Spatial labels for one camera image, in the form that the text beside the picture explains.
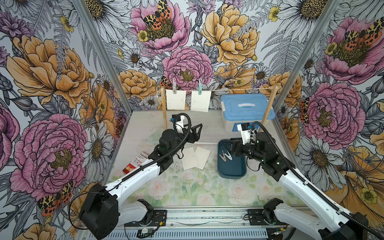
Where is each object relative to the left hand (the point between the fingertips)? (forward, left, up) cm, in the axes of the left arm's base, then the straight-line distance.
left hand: (197, 128), depth 76 cm
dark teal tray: (-10, -18, -23) cm, 31 cm away
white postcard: (-3, +4, -28) cm, 28 cm away
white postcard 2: (0, -3, -28) cm, 28 cm away
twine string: (+43, -19, -9) cm, 48 cm away
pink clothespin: (-3, -17, -26) cm, 31 cm away
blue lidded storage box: (+26, -32, -11) cm, 43 cm away
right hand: (-8, -14, -3) cm, 16 cm away
